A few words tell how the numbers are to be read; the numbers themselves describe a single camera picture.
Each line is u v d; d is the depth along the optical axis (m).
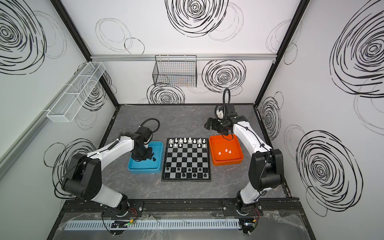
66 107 0.72
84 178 0.44
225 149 0.94
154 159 0.89
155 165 0.88
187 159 0.89
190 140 0.95
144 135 0.75
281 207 0.75
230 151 0.93
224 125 0.64
